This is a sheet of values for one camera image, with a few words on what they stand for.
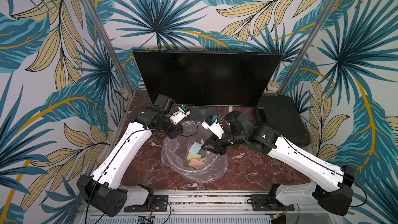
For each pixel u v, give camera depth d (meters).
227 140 0.55
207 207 0.73
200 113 1.06
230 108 0.90
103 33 0.84
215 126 0.58
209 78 0.96
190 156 0.80
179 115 0.64
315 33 0.86
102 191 0.36
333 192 0.40
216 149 0.55
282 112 1.01
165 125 0.58
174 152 0.70
